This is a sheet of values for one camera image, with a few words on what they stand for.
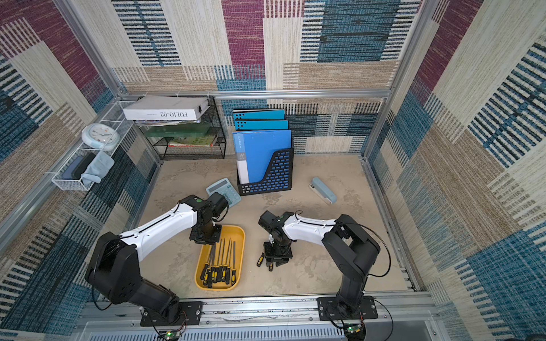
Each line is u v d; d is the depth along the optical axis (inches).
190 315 28.8
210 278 31.3
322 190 39.7
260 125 37.2
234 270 32.7
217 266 32.8
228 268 32.6
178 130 38.9
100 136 29.3
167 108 31.3
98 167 26.9
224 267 32.7
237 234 35.5
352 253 18.3
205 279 31.3
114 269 16.9
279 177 38.6
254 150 35.3
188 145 38.1
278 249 29.3
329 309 28.7
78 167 25.6
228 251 34.3
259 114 39.8
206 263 32.5
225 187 41.4
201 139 40.2
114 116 34.3
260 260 33.4
